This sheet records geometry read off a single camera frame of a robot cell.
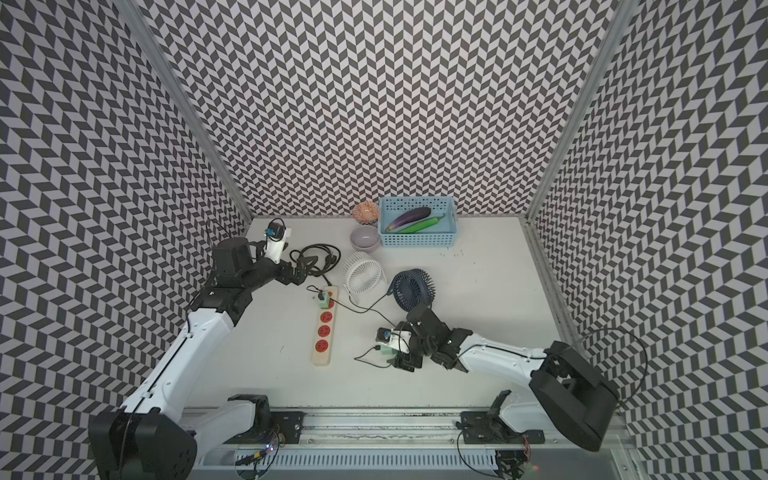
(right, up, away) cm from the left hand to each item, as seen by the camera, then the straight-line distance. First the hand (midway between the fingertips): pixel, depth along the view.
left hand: (298, 253), depth 79 cm
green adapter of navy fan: (+26, -26, -6) cm, 37 cm away
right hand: (+26, -27, +4) cm, 38 cm away
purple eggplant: (+36, +15, +39) cm, 55 cm away
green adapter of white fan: (+4, -15, +10) cm, 19 cm away
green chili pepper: (+35, +9, +33) cm, 49 cm away
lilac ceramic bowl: (+15, +4, +29) cm, 33 cm away
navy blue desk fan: (+31, -11, +10) cm, 34 cm away
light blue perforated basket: (+34, +11, +33) cm, 48 cm away
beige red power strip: (+5, -22, +8) cm, 25 cm away
